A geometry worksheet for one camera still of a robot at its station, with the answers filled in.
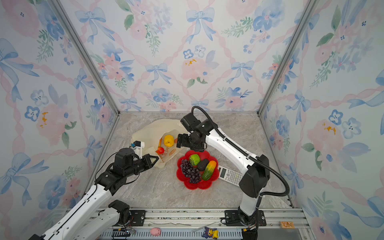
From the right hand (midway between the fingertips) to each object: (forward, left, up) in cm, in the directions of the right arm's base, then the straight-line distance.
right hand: (185, 146), depth 78 cm
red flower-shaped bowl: (-14, -10, -18) cm, 24 cm away
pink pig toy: (-36, +13, -17) cm, 42 cm away
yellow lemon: (+12, +12, -14) cm, 22 cm away
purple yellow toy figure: (-36, -13, -17) cm, 42 cm away
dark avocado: (-3, -10, -15) cm, 18 cm away
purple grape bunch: (-7, -2, -16) cm, 17 cm away
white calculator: (-8, -25, -18) cm, 32 cm away
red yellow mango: (+4, +14, -2) cm, 15 cm away
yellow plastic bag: (+5, +14, 0) cm, 15 cm away
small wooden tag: (-32, -50, -19) cm, 62 cm away
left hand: (-6, +13, -1) cm, 14 cm away
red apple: (+6, +17, -14) cm, 23 cm away
